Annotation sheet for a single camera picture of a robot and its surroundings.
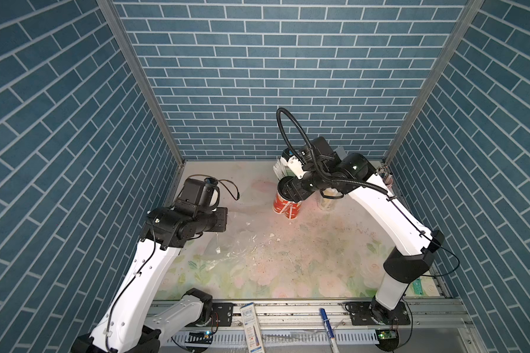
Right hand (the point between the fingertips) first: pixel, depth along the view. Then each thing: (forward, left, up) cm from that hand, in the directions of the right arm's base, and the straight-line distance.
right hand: (294, 186), depth 70 cm
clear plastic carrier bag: (+15, -13, -27) cm, 33 cm away
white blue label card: (-36, +11, -31) cm, 48 cm away
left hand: (-10, +19, -4) cm, 23 cm away
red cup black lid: (-3, +3, -6) cm, 8 cm away
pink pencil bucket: (+25, -44, -22) cm, 56 cm away
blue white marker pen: (-38, -16, -31) cm, 52 cm away
